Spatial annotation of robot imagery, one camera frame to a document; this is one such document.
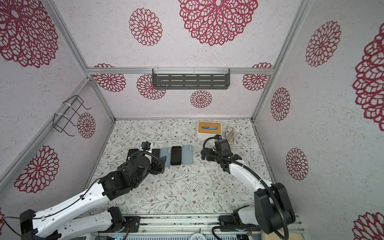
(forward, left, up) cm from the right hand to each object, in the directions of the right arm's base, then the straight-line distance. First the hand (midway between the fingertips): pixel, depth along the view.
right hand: (207, 150), depth 88 cm
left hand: (-11, +25, +11) cm, 30 cm away
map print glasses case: (+20, -17, -9) cm, 28 cm away
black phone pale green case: (+4, +51, -9) cm, 52 cm away
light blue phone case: (+4, +13, -12) cm, 18 cm away
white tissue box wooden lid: (+24, -2, -8) cm, 25 cm away
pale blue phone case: (+6, +27, -11) cm, 30 cm away
